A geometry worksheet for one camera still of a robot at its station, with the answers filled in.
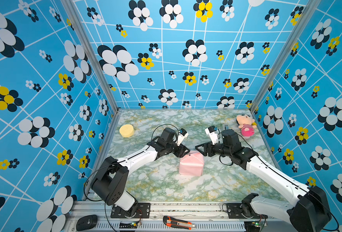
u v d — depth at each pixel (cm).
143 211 74
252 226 69
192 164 78
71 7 69
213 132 69
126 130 104
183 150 74
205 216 72
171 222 69
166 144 68
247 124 102
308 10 69
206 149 69
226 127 102
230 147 60
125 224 72
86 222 68
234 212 72
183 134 75
